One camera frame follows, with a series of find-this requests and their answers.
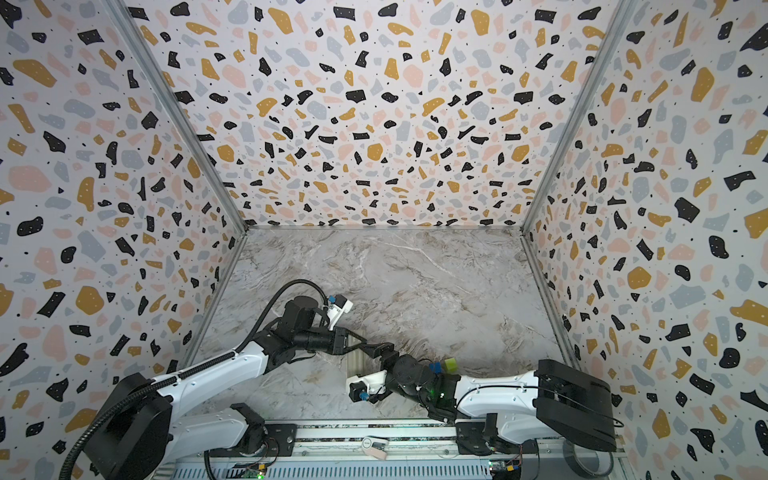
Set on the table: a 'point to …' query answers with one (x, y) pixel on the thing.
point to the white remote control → (359, 363)
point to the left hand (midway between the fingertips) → (364, 340)
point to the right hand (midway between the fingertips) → (359, 351)
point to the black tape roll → (586, 462)
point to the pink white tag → (375, 447)
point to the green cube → (450, 365)
